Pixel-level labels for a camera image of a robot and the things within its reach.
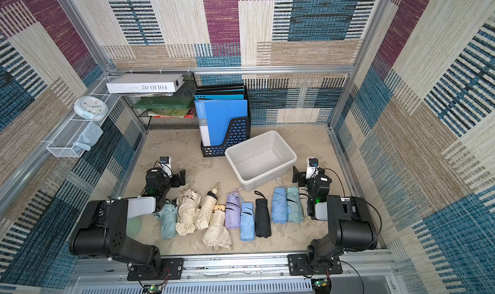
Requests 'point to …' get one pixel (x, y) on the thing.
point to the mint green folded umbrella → (167, 216)
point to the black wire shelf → (180, 111)
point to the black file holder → (240, 128)
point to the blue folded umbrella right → (280, 208)
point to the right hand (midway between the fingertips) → (306, 163)
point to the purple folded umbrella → (233, 205)
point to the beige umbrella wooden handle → (216, 236)
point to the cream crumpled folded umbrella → (188, 204)
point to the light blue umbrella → (247, 222)
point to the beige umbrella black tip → (205, 212)
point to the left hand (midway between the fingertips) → (174, 169)
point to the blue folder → (214, 117)
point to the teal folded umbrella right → (295, 212)
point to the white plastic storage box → (261, 161)
